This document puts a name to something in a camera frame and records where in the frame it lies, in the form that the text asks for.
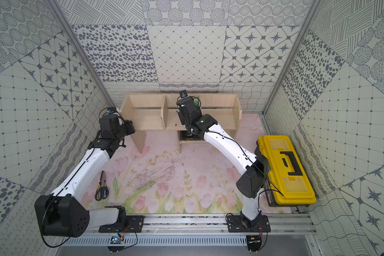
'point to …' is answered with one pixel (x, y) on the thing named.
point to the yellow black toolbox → (288, 184)
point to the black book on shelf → (190, 138)
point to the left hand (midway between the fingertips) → (127, 119)
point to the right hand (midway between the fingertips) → (191, 110)
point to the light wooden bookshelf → (159, 112)
